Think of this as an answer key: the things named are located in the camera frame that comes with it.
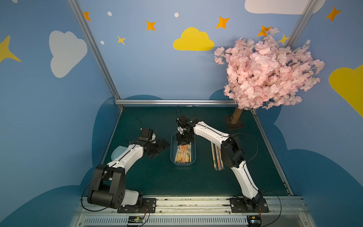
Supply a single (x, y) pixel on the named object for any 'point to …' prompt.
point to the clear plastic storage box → (174, 146)
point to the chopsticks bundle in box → (183, 154)
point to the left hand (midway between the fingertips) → (164, 146)
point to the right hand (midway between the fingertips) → (180, 142)
